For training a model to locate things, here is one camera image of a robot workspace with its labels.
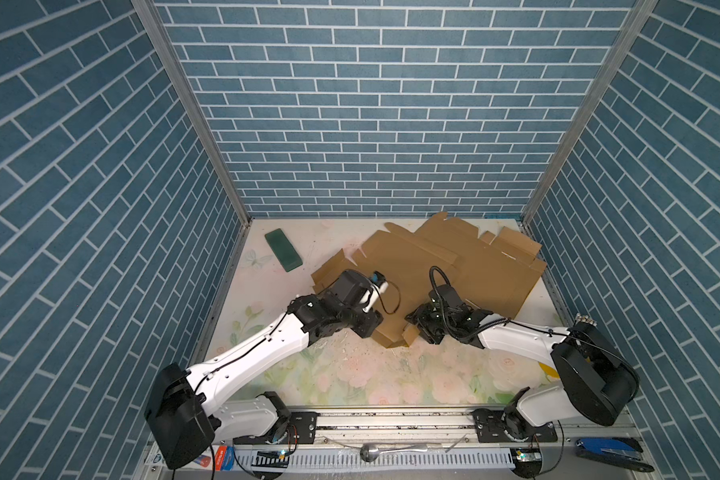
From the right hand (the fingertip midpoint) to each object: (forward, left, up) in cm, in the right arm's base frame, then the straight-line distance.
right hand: (403, 318), depth 87 cm
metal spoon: (-33, +7, -3) cm, 34 cm away
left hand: (-5, +8, +10) cm, 14 cm away
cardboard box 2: (+25, -34, -9) cm, 43 cm away
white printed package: (-37, +41, -4) cm, 56 cm away
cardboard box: (+23, +2, -4) cm, 23 cm away
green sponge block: (+26, +45, -3) cm, 52 cm away
